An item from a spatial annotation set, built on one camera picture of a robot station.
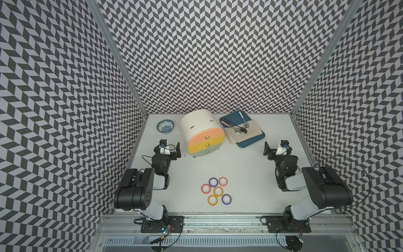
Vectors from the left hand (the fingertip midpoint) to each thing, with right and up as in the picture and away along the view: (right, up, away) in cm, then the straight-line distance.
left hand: (171, 143), depth 91 cm
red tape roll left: (+20, -24, -7) cm, 32 cm away
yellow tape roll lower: (+24, -29, -10) cm, 39 cm away
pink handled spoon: (+42, +7, +18) cm, 46 cm away
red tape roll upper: (+30, -21, -4) cm, 37 cm away
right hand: (+59, 0, -1) cm, 59 cm away
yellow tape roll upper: (+27, -25, -7) cm, 38 cm away
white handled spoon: (+49, +11, +21) cm, 54 cm away
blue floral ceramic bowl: (-9, +10, +18) cm, 22 cm away
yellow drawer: (+16, -2, -3) cm, 16 cm away
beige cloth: (+53, +8, +18) cm, 57 cm away
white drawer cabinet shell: (+14, +13, -6) cm, 20 cm away
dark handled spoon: (+47, +7, +18) cm, 51 cm away
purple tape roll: (+25, -21, -4) cm, 33 cm away
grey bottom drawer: (+21, -5, 0) cm, 22 cm away
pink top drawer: (+20, +6, -10) cm, 23 cm away
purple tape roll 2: (+31, -28, -10) cm, 43 cm away
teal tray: (+45, +17, +26) cm, 55 cm away
